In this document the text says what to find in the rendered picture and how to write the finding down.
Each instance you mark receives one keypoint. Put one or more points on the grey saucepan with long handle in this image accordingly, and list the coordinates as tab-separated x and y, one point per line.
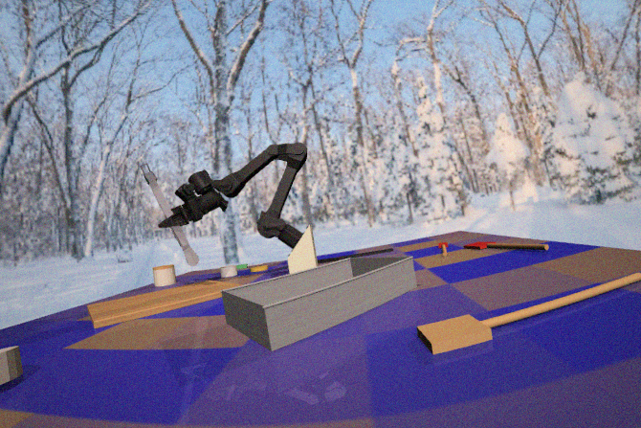
10	364

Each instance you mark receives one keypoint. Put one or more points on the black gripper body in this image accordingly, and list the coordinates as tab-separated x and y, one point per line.
195	209

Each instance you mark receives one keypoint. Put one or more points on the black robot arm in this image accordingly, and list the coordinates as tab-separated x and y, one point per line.
269	224

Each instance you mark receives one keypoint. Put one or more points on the grey rectangular tin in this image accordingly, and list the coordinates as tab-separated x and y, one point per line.
281	311

